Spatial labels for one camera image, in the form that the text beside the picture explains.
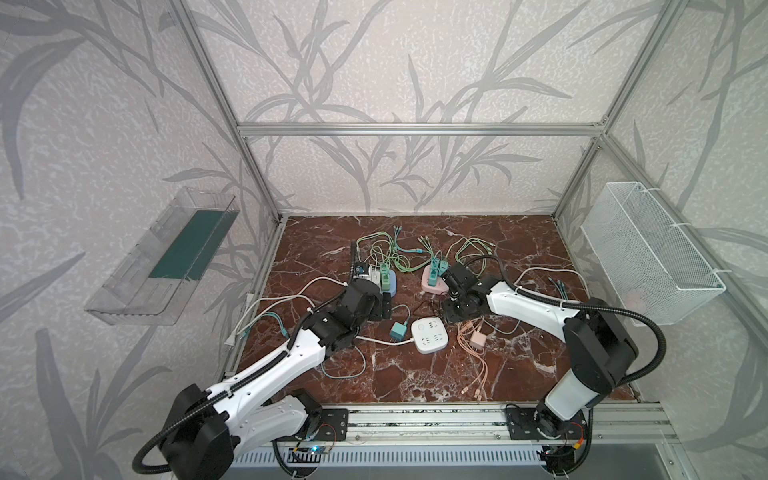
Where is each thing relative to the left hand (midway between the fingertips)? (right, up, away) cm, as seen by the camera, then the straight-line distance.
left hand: (380, 287), depth 82 cm
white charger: (-2, +1, +10) cm, 10 cm away
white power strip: (+14, -15, +5) cm, 21 cm away
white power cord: (-33, -6, +15) cm, 37 cm away
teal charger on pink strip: (+17, +4, +15) cm, 23 cm away
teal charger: (+5, -14, +6) cm, 16 cm away
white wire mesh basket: (+60, +6, -19) cm, 63 cm away
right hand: (+21, -7, +9) cm, 24 cm away
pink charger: (+28, -16, +5) cm, 33 cm away
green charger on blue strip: (+1, +1, +11) cm, 11 cm away
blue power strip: (+3, -2, +15) cm, 15 cm away
